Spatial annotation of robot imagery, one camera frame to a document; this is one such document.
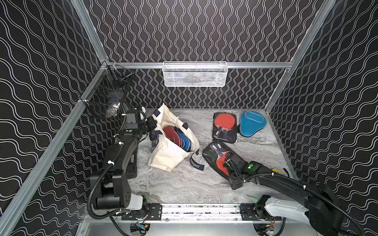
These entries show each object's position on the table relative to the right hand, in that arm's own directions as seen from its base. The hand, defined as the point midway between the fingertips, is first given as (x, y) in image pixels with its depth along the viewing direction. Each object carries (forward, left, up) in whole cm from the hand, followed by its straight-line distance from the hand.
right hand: (223, 172), depth 84 cm
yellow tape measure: (+3, -31, -2) cm, 32 cm away
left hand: (+23, +39, +21) cm, 50 cm away
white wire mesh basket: (+86, +16, +11) cm, 89 cm away
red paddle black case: (+12, +4, 0) cm, 12 cm away
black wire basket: (+39, +74, +23) cm, 87 cm away
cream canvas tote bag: (+6, +32, +11) cm, 34 cm away
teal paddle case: (+39, -25, -1) cm, 46 cm away
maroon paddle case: (+21, +31, +6) cm, 38 cm away
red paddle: (+34, -5, -1) cm, 35 cm away
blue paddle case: (+15, +21, +8) cm, 27 cm away
